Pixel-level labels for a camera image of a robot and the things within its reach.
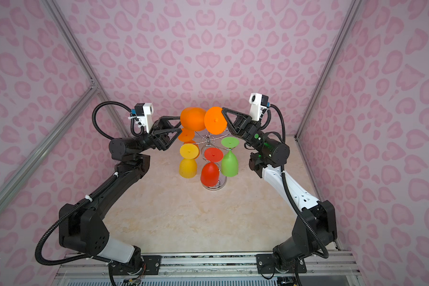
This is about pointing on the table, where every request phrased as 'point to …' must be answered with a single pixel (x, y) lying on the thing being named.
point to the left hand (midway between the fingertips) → (182, 126)
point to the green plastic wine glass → (230, 164)
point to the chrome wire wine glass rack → (210, 137)
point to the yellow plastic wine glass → (189, 153)
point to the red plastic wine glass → (210, 174)
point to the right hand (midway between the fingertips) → (222, 118)
